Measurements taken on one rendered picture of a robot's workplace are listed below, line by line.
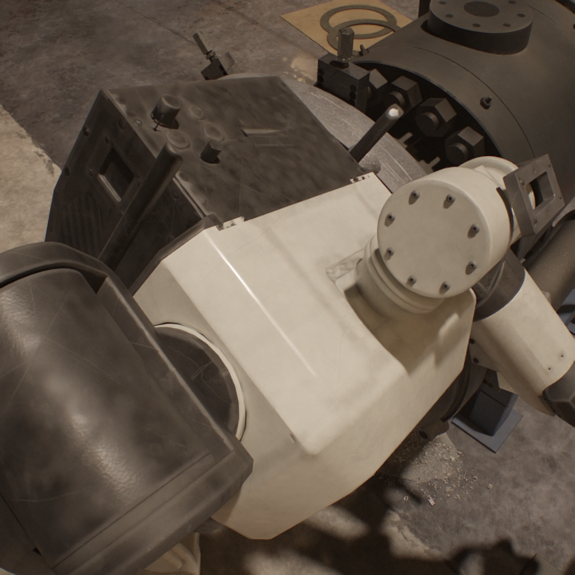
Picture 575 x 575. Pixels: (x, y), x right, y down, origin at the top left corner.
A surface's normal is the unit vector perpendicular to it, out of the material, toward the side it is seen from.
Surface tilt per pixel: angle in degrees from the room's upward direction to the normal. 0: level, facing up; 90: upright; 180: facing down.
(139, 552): 25
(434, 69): 7
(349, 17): 0
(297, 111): 36
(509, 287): 51
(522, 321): 55
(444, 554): 0
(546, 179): 65
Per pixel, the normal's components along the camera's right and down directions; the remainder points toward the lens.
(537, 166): 0.73, -0.22
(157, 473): 0.49, -0.55
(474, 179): 0.30, -0.79
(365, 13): -0.07, -0.65
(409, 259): -0.58, 0.29
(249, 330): 0.01, -0.23
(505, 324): -0.11, 0.45
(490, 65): 0.16, -0.47
